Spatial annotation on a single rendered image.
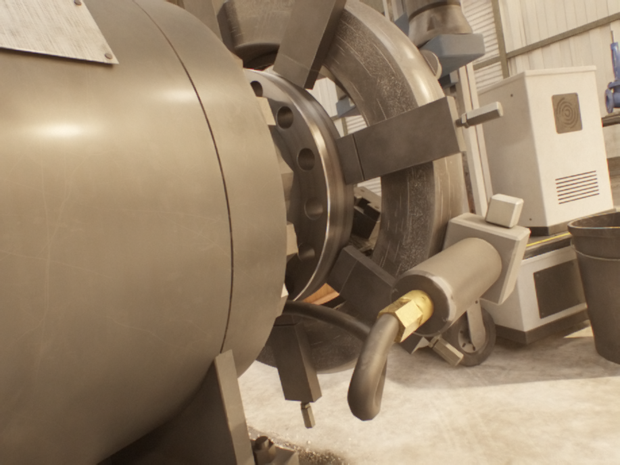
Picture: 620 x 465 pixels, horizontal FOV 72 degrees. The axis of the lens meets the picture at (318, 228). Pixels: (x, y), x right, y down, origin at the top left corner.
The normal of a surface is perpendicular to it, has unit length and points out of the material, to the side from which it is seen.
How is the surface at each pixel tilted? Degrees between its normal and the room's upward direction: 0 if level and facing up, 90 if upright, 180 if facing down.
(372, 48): 90
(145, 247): 99
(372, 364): 53
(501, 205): 90
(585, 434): 0
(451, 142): 90
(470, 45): 90
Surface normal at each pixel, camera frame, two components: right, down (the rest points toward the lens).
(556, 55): -0.67, 0.18
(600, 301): -0.95, 0.25
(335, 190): 0.80, 0.02
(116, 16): 0.54, -0.65
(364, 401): 0.00, 0.15
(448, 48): 0.39, -0.01
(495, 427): -0.18, -0.98
